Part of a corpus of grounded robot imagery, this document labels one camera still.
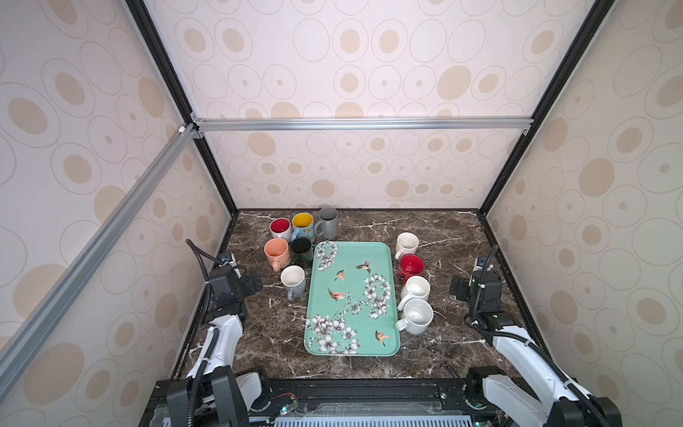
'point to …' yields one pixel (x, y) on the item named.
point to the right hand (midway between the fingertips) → (485, 280)
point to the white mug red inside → (280, 228)
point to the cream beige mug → (417, 316)
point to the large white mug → (415, 287)
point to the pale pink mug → (406, 243)
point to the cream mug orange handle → (277, 253)
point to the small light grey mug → (293, 278)
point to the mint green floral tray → (352, 302)
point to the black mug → (301, 252)
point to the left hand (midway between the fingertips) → (246, 270)
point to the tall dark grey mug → (326, 225)
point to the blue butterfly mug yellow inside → (302, 226)
